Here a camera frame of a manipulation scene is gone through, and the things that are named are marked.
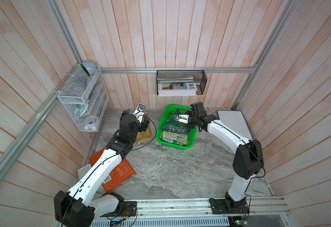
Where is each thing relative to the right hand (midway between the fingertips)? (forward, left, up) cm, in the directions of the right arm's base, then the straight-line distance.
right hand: (184, 115), depth 92 cm
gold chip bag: (-5, +27, -17) cm, 32 cm away
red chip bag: (-34, +39, -16) cm, 54 cm away
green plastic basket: (+5, +14, -10) cm, 18 cm away
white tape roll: (-6, +61, 0) cm, 61 cm away
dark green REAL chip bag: (-15, +6, +1) cm, 16 cm away
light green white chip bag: (+13, +8, -13) cm, 20 cm away
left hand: (-12, +28, +13) cm, 33 cm away
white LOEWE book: (+17, +5, +10) cm, 21 cm away
